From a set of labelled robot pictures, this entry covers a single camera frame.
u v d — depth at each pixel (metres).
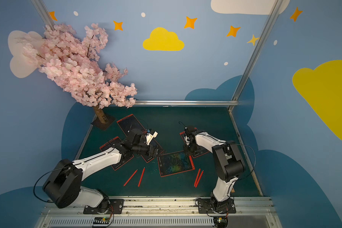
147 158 0.91
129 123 1.12
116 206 0.74
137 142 0.70
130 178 0.84
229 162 0.49
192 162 0.91
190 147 0.82
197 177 0.84
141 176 0.84
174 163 0.91
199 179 0.84
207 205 0.75
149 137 0.77
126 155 0.64
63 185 0.42
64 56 0.75
